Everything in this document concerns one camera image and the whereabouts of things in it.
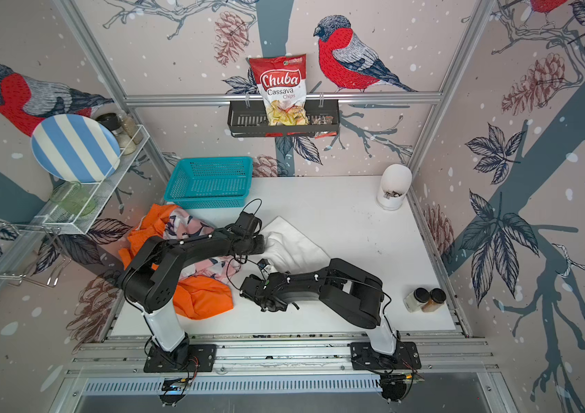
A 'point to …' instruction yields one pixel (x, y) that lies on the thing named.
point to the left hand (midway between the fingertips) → (265, 242)
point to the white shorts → (287, 249)
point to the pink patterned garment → (180, 226)
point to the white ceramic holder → (395, 183)
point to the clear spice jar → (130, 134)
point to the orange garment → (196, 296)
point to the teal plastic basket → (208, 182)
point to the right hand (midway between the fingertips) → (288, 281)
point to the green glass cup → (73, 198)
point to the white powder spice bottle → (413, 301)
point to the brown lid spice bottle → (437, 298)
